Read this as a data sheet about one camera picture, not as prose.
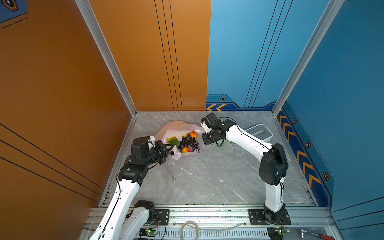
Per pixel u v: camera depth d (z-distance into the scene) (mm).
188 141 958
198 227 703
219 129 633
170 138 967
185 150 925
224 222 726
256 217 728
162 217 737
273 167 480
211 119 697
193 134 1001
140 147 536
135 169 519
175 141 942
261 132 1031
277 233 705
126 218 458
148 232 708
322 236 682
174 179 866
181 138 806
